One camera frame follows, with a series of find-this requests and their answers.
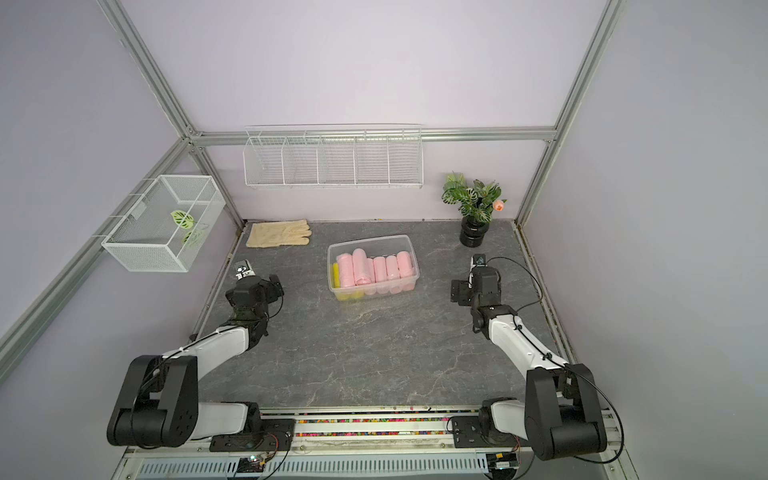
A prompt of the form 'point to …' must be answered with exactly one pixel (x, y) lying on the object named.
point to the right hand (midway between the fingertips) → (471, 281)
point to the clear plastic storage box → (384, 246)
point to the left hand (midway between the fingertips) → (258, 281)
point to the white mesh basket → (164, 227)
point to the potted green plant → (476, 203)
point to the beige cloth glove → (277, 233)
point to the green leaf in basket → (183, 219)
